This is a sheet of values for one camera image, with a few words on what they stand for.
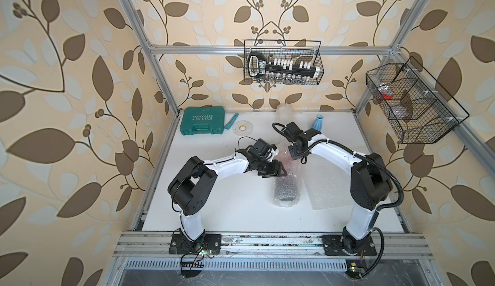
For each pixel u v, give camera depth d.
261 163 0.75
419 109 0.73
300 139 0.66
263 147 0.72
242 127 1.13
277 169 0.78
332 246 0.73
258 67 0.85
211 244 0.74
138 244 0.77
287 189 0.79
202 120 1.11
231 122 1.16
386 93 0.81
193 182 0.53
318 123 1.03
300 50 0.91
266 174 0.79
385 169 0.45
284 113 1.10
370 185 0.48
